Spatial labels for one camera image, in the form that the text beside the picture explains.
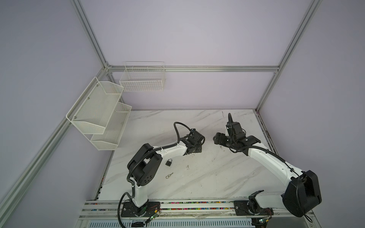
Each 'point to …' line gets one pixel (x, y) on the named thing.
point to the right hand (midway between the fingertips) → (217, 138)
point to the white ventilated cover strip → (203, 223)
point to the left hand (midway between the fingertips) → (197, 147)
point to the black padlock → (168, 163)
